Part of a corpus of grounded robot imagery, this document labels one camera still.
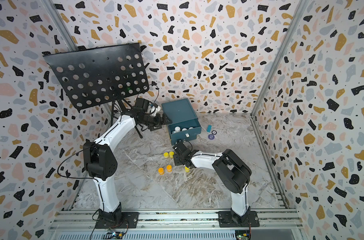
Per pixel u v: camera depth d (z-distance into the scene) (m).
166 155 0.95
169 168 0.90
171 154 0.96
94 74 0.71
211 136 1.09
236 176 0.49
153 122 0.80
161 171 0.88
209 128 1.13
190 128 0.90
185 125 0.90
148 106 0.78
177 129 0.88
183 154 0.74
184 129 0.89
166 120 0.82
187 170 0.90
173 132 0.87
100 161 0.51
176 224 0.73
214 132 1.11
